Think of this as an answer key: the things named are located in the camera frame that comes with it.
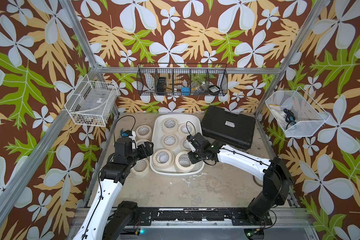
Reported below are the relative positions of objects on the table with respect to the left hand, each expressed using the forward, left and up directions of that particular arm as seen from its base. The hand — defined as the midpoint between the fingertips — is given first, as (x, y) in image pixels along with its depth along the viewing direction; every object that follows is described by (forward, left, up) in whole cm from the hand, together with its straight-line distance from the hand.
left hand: (148, 144), depth 75 cm
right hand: (0, -22, -12) cm, 25 cm away
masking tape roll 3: (+16, -9, -22) cm, 29 cm away
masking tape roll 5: (+25, +10, -23) cm, 35 cm away
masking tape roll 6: (+17, +11, -23) cm, 31 cm away
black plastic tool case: (+24, -52, -17) cm, 60 cm away
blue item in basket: (+37, -20, +5) cm, 42 cm away
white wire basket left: (+21, +32, +9) cm, 40 cm away
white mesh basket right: (+11, -82, +10) cm, 83 cm away
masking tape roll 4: (+3, -6, -22) cm, 23 cm away
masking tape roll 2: (+28, -20, -24) cm, 42 cm away
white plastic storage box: (+21, 0, -21) cm, 30 cm away
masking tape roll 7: (-3, +7, -22) cm, 24 cm away
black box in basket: (+44, -4, +5) cm, 45 cm away
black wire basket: (+46, -18, +8) cm, 50 cm away
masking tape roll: (+29, -9, -21) cm, 37 cm away
